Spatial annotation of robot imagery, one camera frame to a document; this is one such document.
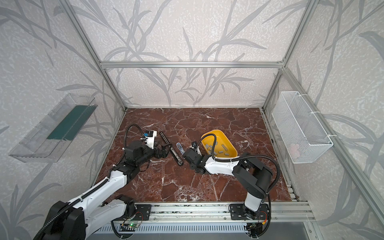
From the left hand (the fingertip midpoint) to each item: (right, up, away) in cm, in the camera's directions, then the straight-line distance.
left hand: (168, 139), depth 81 cm
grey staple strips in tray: (+22, -6, +15) cm, 27 cm away
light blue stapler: (+6, -9, +14) cm, 18 cm away
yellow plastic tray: (+33, -8, +15) cm, 37 cm away
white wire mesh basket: (+61, +3, -21) cm, 64 cm away
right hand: (+14, -11, +10) cm, 21 cm away
